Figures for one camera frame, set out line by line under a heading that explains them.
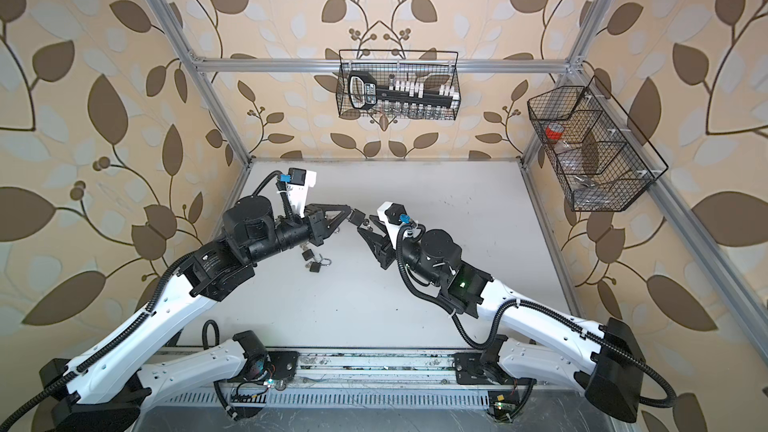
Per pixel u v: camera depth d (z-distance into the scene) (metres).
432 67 0.91
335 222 0.60
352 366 0.76
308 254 0.94
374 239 0.58
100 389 0.38
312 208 0.53
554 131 0.87
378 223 0.66
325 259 0.94
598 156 0.74
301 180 0.54
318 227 0.53
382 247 0.58
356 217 0.62
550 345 0.45
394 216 0.53
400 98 0.86
